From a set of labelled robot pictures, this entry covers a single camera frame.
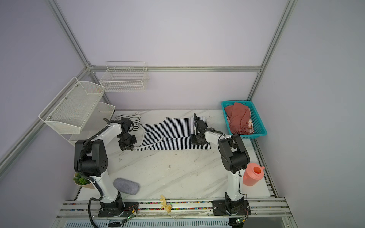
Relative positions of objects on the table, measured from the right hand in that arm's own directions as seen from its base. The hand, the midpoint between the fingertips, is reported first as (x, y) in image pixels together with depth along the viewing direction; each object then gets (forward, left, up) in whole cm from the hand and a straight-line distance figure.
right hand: (193, 141), depth 100 cm
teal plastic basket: (+6, -47, +6) cm, 48 cm away
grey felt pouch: (-32, +38, +3) cm, 50 cm away
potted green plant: (-32, +57, +12) cm, 67 cm away
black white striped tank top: (+19, +46, +4) cm, 50 cm away
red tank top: (+21, -36, +5) cm, 42 cm away
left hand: (-10, +40, +6) cm, 41 cm away
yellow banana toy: (-42, +14, +1) cm, 44 cm away
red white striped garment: (+13, -43, +3) cm, 45 cm away
